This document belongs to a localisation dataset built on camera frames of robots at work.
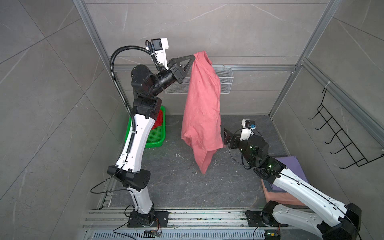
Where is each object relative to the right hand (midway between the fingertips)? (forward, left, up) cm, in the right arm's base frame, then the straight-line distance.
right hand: (232, 128), depth 72 cm
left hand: (+5, +18, +34) cm, 39 cm away
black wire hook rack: (-18, -48, +1) cm, 51 cm away
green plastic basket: (+19, +46, -31) cm, 59 cm away
